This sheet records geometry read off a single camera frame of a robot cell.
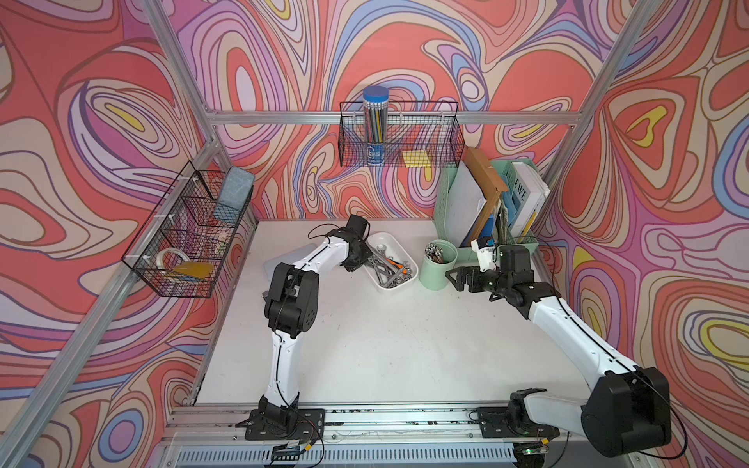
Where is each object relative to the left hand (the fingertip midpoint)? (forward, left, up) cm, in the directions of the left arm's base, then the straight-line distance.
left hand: (369, 259), depth 101 cm
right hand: (-15, -28, +10) cm, 33 cm away
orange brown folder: (+6, -36, +28) cm, 46 cm away
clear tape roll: (-19, +48, +27) cm, 59 cm away
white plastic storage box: (-2, -8, -2) cm, 9 cm away
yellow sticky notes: (+18, -15, +29) cm, 37 cm away
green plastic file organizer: (+15, -32, +13) cm, 38 cm away
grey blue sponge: (+3, +37, +29) cm, 47 cm away
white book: (+12, -55, +21) cm, 60 cm away
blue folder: (+4, -40, +11) cm, 42 cm away
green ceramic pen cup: (-7, -22, +11) cm, 26 cm away
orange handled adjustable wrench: (+9, -5, -5) cm, 12 cm away
